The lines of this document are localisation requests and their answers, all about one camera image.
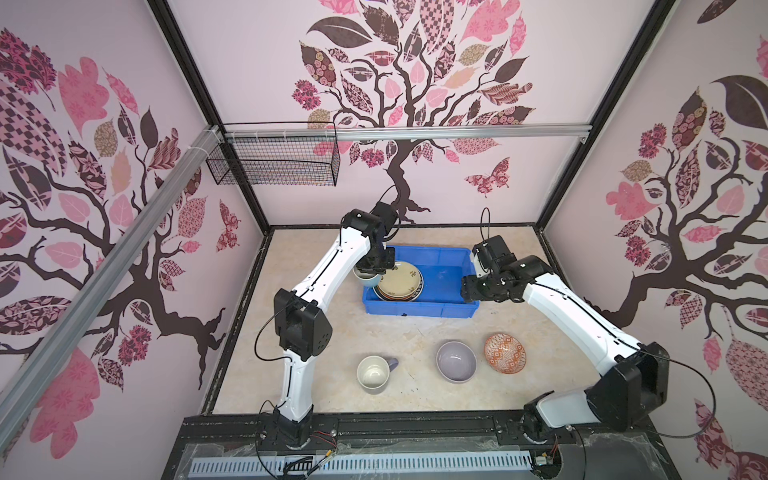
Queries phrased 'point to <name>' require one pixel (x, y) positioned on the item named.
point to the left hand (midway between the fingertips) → (382, 273)
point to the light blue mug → (368, 280)
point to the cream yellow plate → (403, 282)
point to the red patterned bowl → (505, 354)
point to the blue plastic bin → (443, 270)
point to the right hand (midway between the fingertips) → (472, 287)
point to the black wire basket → (278, 154)
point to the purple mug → (373, 371)
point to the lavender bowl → (456, 362)
